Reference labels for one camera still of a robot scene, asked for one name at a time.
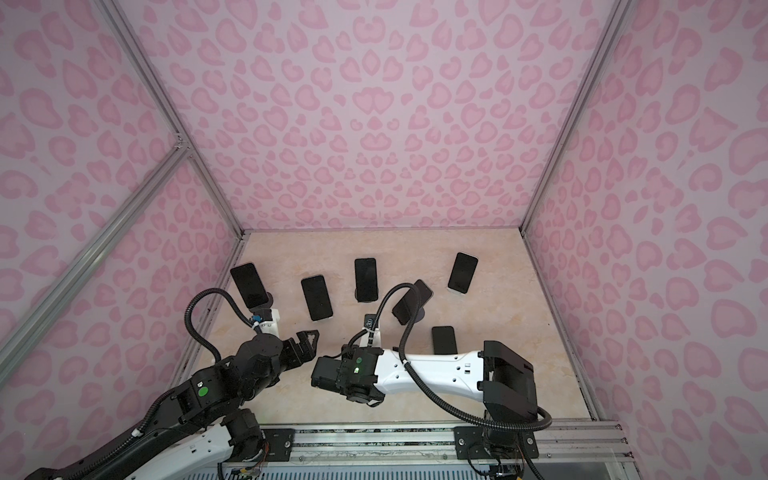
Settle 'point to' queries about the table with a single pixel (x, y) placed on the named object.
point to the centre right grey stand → (420, 315)
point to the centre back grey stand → (356, 296)
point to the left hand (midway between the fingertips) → (310, 334)
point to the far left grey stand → (263, 309)
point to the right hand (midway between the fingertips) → (370, 354)
